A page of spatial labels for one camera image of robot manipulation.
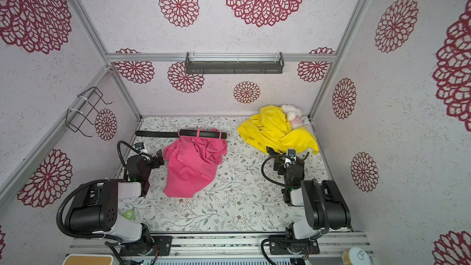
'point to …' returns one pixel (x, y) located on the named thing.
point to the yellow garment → (270, 128)
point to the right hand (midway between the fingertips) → (288, 154)
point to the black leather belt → (183, 133)
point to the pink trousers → (191, 164)
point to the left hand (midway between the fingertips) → (152, 152)
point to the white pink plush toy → (294, 115)
